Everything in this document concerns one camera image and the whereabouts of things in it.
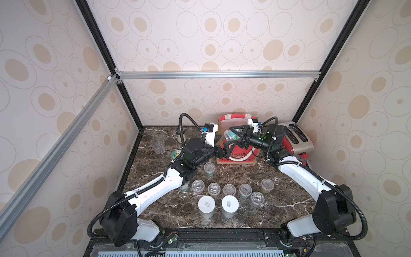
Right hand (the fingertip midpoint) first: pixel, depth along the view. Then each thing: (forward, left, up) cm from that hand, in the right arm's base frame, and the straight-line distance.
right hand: (236, 132), depth 73 cm
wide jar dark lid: (-25, +2, -24) cm, 34 cm away
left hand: (-6, +1, +2) cm, 6 cm away
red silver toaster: (+10, -36, -16) cm, 41 cm away
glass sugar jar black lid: (+19, +34, -21) cm, 45 cm away
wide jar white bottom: (-26, +13, -23) cm, 37 cm away
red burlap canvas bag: (+2, -4, -20) cm, 20 cm away
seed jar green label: (-3, +13, -27) cm, 30 cm away
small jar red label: (-14, +18, -27) cm, 36 cm away
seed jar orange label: (-16, +10, -27) cm, 33 cm away
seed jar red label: (-15, -7, -28) cm, 32 cm away
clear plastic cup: (+14, +48, -29) cm, 57 cm away
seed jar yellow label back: (-12, -19, -28) cm, 36 cm away
